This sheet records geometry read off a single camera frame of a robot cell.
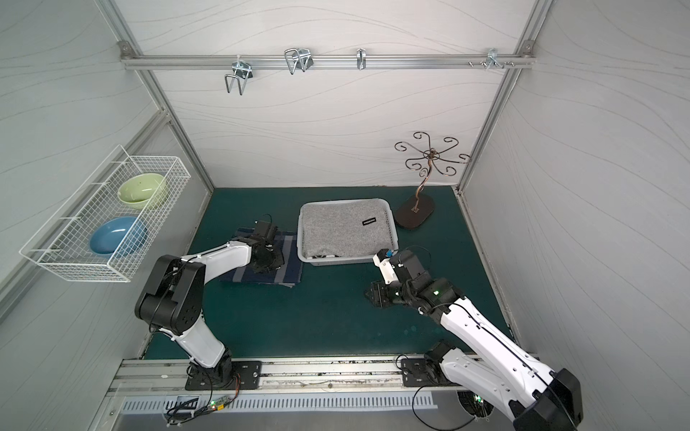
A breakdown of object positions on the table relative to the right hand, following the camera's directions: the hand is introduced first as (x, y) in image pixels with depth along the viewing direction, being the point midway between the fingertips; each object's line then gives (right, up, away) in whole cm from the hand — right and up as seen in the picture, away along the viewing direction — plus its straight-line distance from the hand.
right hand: (371, 290), depth 76 cm
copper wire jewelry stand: (+21, +21, +34) cm, 46 cm away
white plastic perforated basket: (-8, +16, +15) cm, 23 cm away
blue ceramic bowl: (-64, +17, -9) cm, 67 cm away
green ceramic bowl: (-65, +29, -3) cm, 71 cm away
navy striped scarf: (-28, 0, +16) cm, 33 cm away
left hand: (-31, +4, +19) cm, 37 cm away
